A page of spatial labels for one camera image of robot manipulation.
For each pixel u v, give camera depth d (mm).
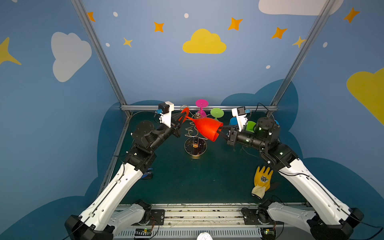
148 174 875
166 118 515
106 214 384
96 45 806
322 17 726
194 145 1009
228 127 565
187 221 738
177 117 570
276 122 958
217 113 810
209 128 556
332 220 378
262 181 850
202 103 858
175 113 583
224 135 592
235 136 528
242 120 547
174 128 531
